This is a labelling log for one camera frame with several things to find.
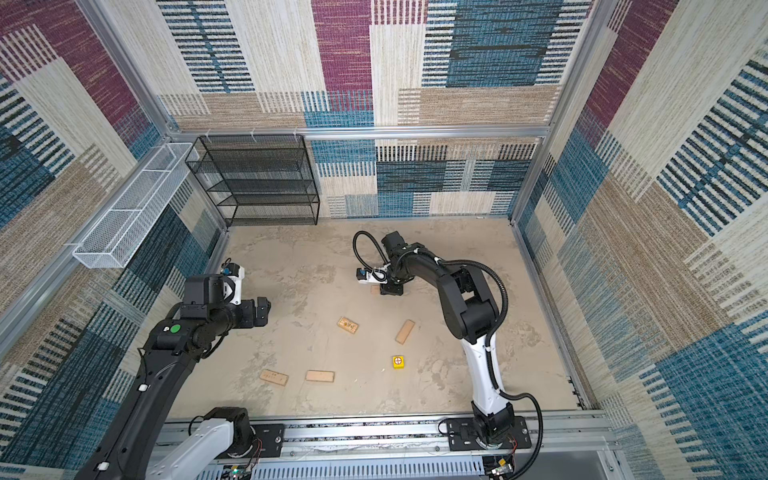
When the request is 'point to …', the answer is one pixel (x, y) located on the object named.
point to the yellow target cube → (398, 362)
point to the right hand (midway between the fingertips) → (387, 285)
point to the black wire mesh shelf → (257, 180)
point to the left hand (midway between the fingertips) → (251, 300)
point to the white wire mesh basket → (118, 233)
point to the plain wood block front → (320, 376)
